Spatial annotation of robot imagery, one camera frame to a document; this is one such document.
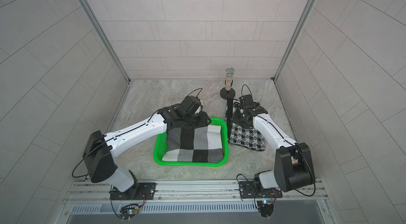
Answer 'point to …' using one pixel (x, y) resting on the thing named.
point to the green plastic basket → (160, 140)
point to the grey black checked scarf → (203, 143)
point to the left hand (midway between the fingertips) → (213, 121)
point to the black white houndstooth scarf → (251, 138)
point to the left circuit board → (128, 211)
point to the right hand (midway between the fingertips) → (233, 118)
